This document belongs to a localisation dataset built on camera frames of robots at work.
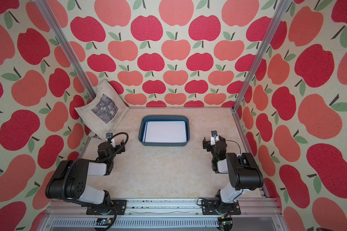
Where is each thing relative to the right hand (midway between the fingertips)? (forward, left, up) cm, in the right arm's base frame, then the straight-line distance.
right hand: (214, 139), depth 94 cm
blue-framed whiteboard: (+6, +34, -4) cm, 35 cm away
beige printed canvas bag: (+11, +81, +4) cm, 82 cm away
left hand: (-8, +65, 0) cm, 65 cm away
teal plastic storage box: (+17, +37, -1) cm, 41 cm away
